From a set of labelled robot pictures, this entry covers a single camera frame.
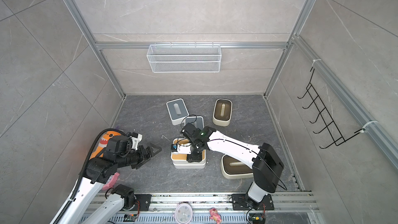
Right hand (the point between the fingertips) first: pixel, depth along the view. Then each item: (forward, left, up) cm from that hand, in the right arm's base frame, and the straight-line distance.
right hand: (192, 153), depth 79 cm
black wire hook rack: (+1, -61, +20) cm, 64 cm away
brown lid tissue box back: (+31, -19, -5) cm, 37 cm away
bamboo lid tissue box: (-4, +6, +1) cm, 7 cm away
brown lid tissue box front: (-6, -21, -6) cm, 23 cm away
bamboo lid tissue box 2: (0, +4, +14) cm, 14 cm away
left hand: (-2, +15, +9) cm, 18 cm away
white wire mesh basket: (+58, +6, +20) cm, 61 cm away
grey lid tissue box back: (+34, +11, -7) cm, 36 cm away
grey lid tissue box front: (+23, -3, -4) cm, 24 cm away
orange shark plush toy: (+8, +51, -2) cm, 52 cm away
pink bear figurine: (-26, -11, -7) cm, 29 cm away
